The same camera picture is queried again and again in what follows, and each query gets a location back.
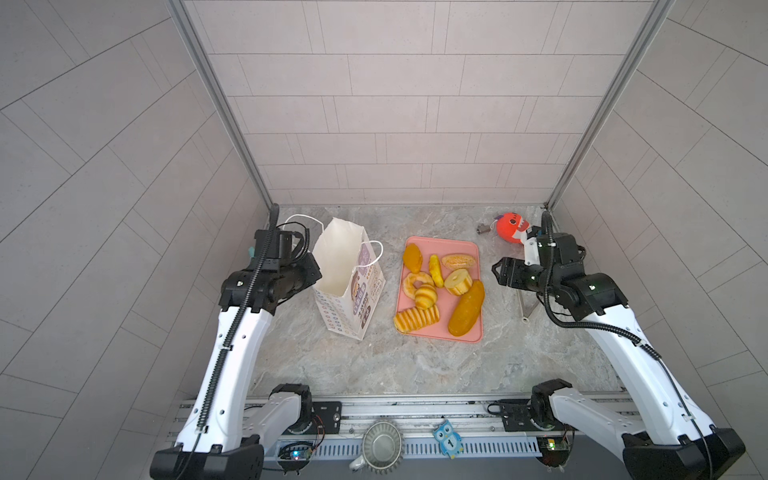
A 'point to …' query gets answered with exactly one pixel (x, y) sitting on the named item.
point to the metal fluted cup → (382, 446)
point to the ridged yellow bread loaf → (411, 319)
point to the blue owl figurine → (450, 441)
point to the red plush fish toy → (507, 224)
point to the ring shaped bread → (412, 278)
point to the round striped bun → (425, 296)
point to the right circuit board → (554, 450)
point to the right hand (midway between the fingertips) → (501, 268)
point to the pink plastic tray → (440, 329)
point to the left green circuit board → (294, 457)
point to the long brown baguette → (467, 310)
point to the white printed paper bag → (352, 280)
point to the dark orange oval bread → (413, 258)
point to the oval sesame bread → (458, 260)
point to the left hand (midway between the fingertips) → (324, 264)
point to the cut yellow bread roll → (458, 282)
